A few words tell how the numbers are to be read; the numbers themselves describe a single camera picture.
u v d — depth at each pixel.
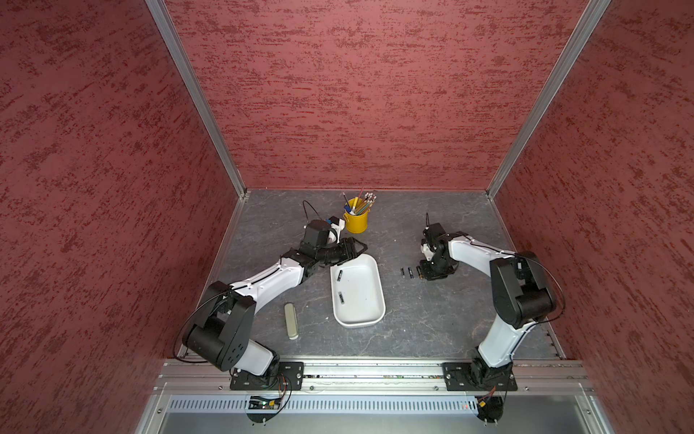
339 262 0.78
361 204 0.99
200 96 0.89
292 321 0.81
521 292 0.49
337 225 0.81
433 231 0.81
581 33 0.74
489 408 0.70
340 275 0.95
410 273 0.95
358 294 0.90
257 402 0.72
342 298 0.89
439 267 0.81
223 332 0.43
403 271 0.95
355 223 1.03
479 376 0.66
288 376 0.74
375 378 0.76
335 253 0.75
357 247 0.79
